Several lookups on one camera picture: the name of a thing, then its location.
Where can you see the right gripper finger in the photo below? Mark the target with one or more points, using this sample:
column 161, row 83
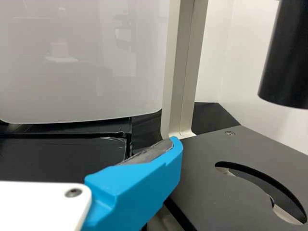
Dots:
column 134, row 192

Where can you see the cream microscope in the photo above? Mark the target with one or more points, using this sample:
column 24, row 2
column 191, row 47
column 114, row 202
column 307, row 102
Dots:
column 240, row 192

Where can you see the white box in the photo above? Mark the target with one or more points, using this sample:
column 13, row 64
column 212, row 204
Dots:
column 72, row 60

